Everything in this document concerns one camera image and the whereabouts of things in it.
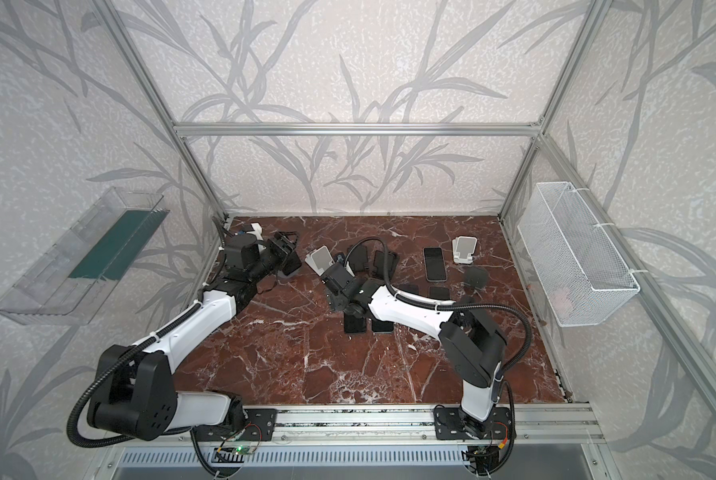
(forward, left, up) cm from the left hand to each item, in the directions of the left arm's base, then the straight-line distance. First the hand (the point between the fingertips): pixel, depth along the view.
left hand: (300, 229), depth 83 cm
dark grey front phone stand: (0, -56, -24) cm, 61 cm away
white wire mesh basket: (-21, -64, +12) cm, 68 cm away
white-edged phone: (+5, -43, -24) cm, 49 cm away
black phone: (-17, -15, -24) cm, 33 cm away
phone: (-18, -24, -24) cm, 38 cm away
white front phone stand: (+9, -52, -19) cm, 56 cm away
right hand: (-8, -12, -13) cm, 19 cm away
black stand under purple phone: (+2, -22, -18) cm, 29 cm away
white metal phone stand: (+3, -3, -19) cm, 19 cm away
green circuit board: (-49, +10, -23) cm, 56 cm away
